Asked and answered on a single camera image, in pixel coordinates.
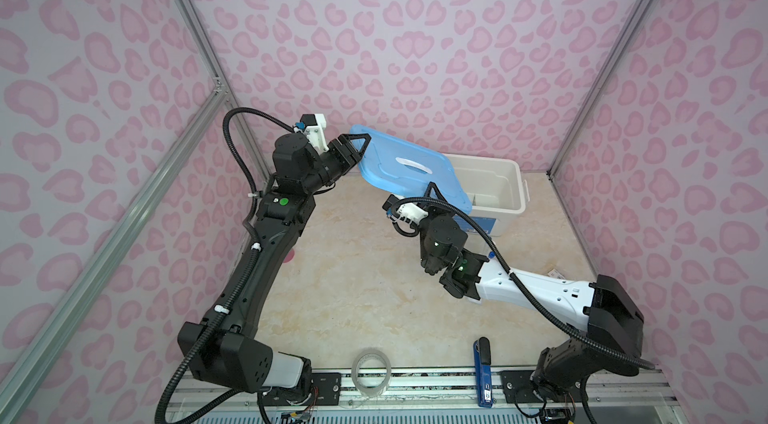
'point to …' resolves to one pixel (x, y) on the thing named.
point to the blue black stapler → (483, 363)
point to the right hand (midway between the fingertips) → (437, 179)
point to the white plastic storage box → (496, 192)
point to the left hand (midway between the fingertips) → (368, 135)
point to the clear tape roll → (366, 390)
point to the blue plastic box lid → (409, 171)
